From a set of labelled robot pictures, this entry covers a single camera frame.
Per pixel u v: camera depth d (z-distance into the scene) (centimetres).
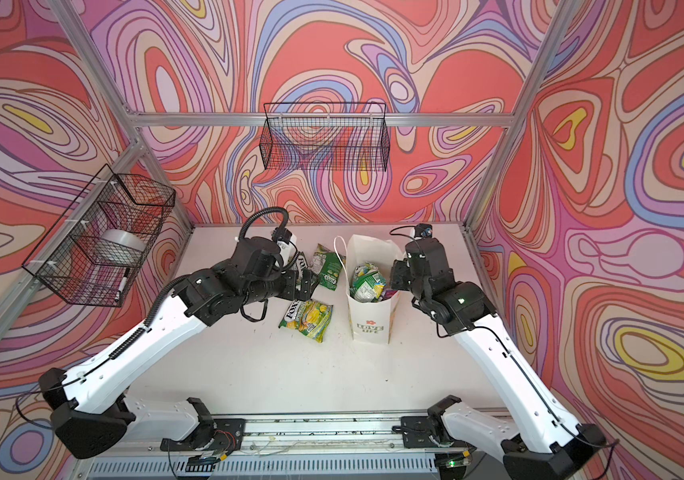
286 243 60
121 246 70
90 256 73
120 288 72
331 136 96
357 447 73
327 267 103
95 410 39
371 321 76
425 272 49
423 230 60
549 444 37
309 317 91
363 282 78
